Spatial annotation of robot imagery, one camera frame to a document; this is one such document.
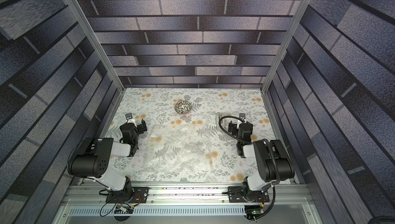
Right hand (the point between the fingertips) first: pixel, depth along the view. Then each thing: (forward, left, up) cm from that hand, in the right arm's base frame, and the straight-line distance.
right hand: (239, 121), depth 94 cm
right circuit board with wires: (-45, -2, -8) cm, 46 cm away
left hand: (-2, +66, +3) cm, 66 cm away
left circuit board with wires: (-47, +61, -6) cm, 77 cm away
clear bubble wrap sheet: (-18, +37, -6) cm, 41 cm away
